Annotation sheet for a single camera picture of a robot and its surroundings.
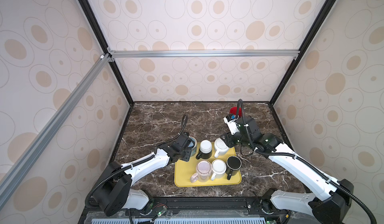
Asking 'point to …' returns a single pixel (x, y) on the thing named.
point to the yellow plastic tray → (183, 171)
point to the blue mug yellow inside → (193, 149)
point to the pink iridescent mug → (204, 169)
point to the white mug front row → (218, 168)
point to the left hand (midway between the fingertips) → (190, 151)
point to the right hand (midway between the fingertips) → (223, 135)
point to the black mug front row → (233, 163)
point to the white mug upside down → (221, 147)
